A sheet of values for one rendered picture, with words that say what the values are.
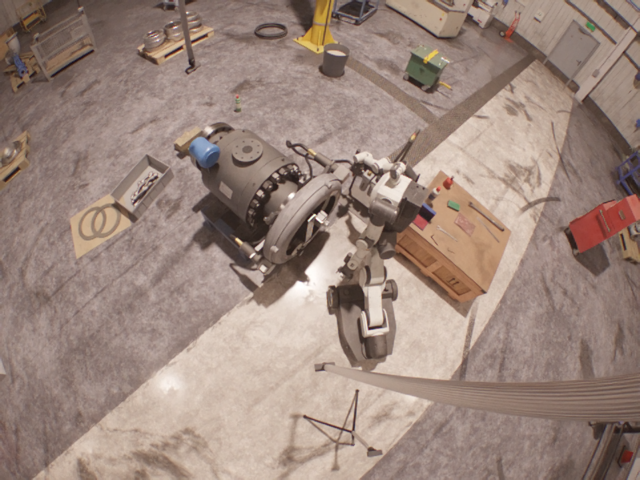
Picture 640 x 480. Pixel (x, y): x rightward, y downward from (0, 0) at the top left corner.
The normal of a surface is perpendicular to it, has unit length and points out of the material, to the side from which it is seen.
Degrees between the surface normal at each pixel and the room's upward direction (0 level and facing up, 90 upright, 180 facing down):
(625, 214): 90
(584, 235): 90
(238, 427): 0
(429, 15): 91
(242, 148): 0
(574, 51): 90
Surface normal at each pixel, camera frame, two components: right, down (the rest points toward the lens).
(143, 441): 0.13, -0.39
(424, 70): -0.58, 0.72
